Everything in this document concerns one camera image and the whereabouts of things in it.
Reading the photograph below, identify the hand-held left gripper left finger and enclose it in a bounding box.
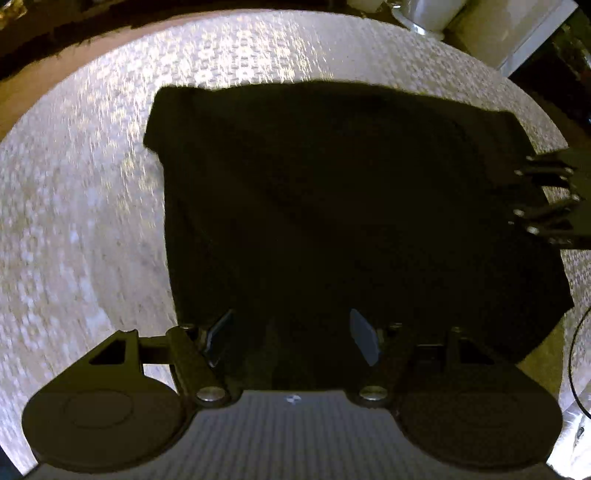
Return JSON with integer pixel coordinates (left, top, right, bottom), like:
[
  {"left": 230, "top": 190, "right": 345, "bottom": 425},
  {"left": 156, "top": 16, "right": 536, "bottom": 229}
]
[{"left": 88, "top": 309, "right": 234, "bottom": 409}]

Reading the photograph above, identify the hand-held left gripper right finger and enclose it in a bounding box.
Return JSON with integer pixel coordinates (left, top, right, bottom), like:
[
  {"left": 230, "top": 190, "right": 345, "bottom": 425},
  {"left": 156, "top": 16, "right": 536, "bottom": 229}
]
[{"left": 348, "top": 309, "right": 506, "bottom": 409}]

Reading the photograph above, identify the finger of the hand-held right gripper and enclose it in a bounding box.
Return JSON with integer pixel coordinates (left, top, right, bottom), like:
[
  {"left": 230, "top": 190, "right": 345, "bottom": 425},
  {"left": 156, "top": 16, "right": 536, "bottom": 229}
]
[
  {"left": 507, "top": 194, "right": 591, "bottom": 250},
  {"left": 513, "top": 148, "right": 591, "bottom": 191}
]

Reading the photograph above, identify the black shirt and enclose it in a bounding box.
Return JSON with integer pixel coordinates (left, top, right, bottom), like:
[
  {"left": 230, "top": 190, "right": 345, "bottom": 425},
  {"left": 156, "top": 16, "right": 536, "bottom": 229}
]
[{"left": 143, "top": 79, "right": 575, "bottom": 393}]

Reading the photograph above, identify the white planter pot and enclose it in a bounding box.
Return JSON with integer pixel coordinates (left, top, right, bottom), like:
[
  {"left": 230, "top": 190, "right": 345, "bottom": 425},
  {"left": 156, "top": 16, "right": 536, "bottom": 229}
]
[{"left": 443, "top": 0, "right": 580, "bottom": 79}]

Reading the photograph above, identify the floral lace tablecloth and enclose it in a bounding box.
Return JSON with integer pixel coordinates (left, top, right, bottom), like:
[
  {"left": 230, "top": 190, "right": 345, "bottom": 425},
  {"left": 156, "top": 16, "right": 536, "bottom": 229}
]
[{"left": 0, "top": 9, "right": 591, "bottom": 476}]

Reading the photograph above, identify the black cable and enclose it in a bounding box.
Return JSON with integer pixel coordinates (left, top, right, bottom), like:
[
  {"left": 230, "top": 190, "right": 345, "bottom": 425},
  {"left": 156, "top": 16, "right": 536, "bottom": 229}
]
[{"left": 566, "top": 305, "right": 591, "bottom": 423}]

